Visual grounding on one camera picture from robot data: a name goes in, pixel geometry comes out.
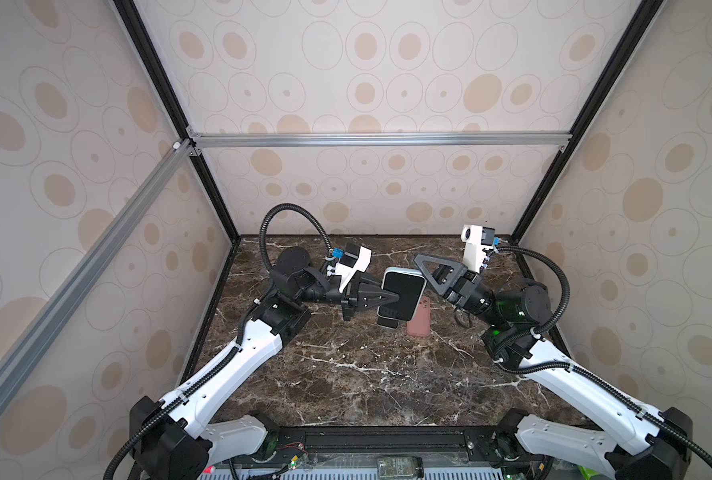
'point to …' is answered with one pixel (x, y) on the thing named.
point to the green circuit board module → (407, 467)
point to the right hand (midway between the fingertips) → (413, 272)
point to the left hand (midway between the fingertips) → (400, 303)
